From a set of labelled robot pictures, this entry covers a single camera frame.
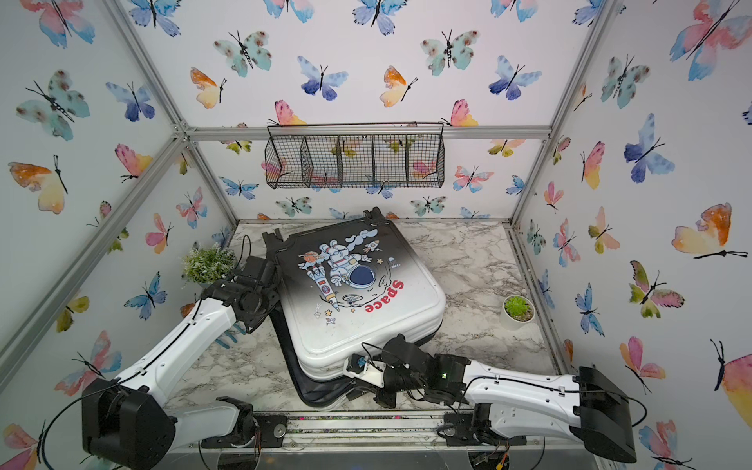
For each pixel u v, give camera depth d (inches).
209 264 34.8
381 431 29.7
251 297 23.2
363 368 23.3
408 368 20.9
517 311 33.3
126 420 15.3
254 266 25.7
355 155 38.7
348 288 28.6
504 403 19.1
